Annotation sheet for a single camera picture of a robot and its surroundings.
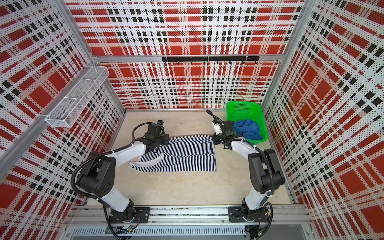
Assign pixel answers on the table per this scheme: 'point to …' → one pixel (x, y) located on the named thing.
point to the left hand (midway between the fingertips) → (166, 138)
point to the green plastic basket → (237, 110)
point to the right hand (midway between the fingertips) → (215, 136)
